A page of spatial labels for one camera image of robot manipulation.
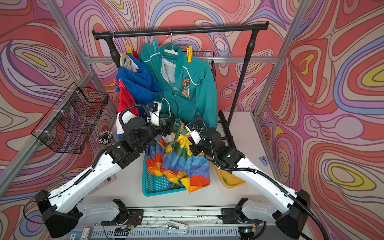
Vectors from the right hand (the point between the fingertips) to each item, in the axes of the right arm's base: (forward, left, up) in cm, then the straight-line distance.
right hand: (190, 141), depth 72 cm
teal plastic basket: (-11, +23, -25) cm, 36 cm away
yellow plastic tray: (-10, -21, -26) cm, 35 cm away
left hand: (+6, +9, +13) cm, 17 cm away
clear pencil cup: (+11, +50, -9) cm, 52 cm away
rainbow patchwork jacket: (-4, +11, -9) cm, 15 cm away
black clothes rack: (+26, -25, -16) cm, 39 cm away
